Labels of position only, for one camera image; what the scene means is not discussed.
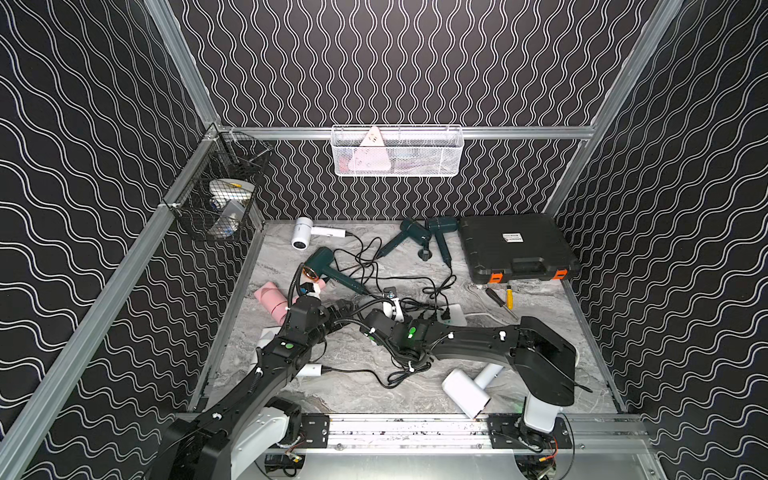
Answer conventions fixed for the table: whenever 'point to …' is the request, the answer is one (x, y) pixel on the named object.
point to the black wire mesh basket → (215, 199)
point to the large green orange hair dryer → (320, 265)
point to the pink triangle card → (372, 154)
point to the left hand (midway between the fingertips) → (342, 304)
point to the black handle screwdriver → (500, 301)
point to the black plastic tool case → (517, 247)
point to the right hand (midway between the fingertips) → (386, 319)
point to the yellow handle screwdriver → (509, 297)
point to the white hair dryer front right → (468, 392)
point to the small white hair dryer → (303, 229)
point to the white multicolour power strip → (457, 317)
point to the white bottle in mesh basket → (226, 225)
